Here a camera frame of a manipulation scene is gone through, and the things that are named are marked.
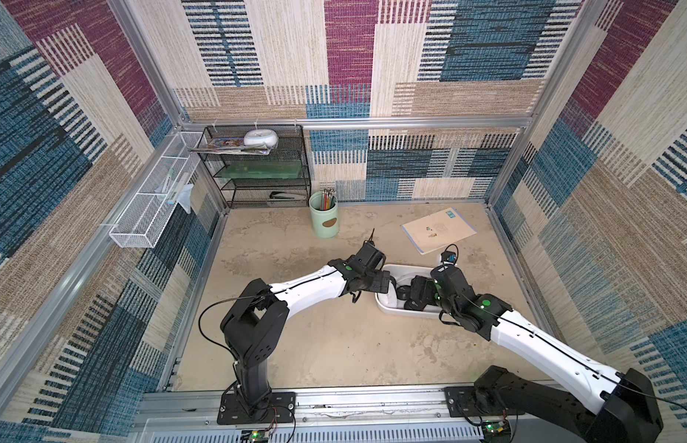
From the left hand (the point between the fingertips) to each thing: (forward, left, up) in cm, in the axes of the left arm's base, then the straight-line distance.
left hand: (376, 277), depth 90 cm
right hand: (-5, -13, +6) cm, 15 cm away
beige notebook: (+25, -27, -7) cm, 38 cm away
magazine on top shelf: (+35, +46, +26) cm, 64 cm away
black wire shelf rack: (+43, +48, -2) cm, 64 cm away
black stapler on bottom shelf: (+36, +36, +3) cm, 51 cm away
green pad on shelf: (+32, +34, +19) cm, 50 cm away
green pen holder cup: (+24, +17, +6) cm, 30 cm away
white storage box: (+3, -10, -4) cm, 11 cm away
